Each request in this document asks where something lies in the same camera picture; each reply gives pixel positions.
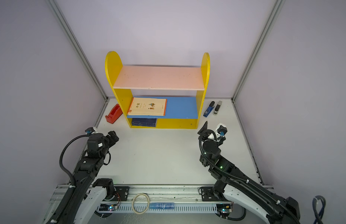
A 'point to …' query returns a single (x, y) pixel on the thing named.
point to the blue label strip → (161, 206)
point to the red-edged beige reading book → (147, 106)
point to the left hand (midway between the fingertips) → (109, 135)
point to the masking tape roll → (136, 212)
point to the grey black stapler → (217, 108)
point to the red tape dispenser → (115, 113)
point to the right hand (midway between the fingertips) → (210, 127)
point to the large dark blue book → (144, 122)
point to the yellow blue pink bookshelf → (163, 97)
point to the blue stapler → (209, 109)
